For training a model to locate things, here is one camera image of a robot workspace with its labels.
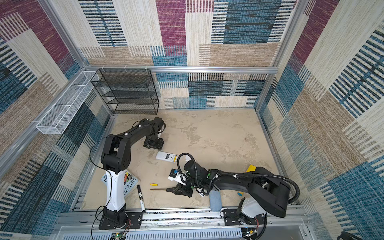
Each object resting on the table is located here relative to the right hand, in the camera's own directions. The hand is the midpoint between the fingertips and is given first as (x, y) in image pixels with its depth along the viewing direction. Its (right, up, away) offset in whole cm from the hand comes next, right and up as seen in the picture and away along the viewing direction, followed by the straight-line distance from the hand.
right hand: (178, 190), depth 78 cm
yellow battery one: (-14, 0, +8) cm, 16 cm away
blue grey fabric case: (+19, -4, -2) cm, 20 cm away
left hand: (-17, +20, +20) cm, 33 cm away
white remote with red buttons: (-9, +14, +16) cm, 23 cm away
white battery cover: (+5, +19, -12) cm, 23 cm away
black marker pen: (-19, -5, +1) cm, 20 cm away
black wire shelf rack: (-41, +58, +34) cm, 79 cm away
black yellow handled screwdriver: (-4, +1, -1) cm, 4 cm away
